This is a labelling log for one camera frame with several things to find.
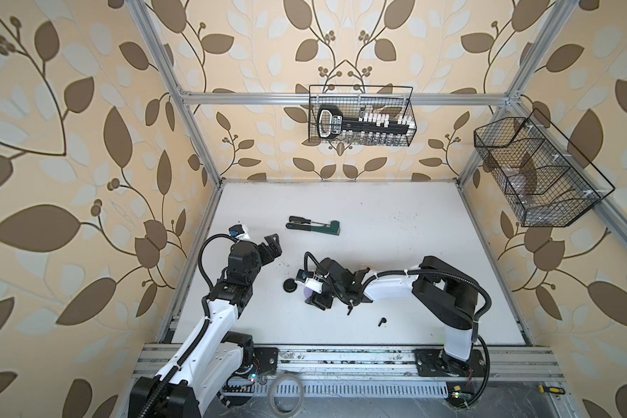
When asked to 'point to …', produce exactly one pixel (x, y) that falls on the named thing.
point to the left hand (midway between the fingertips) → (263, 238)
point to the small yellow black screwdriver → (554, 389)
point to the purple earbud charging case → (307, 292)
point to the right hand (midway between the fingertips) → (311, 289)
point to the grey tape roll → (271, 390)
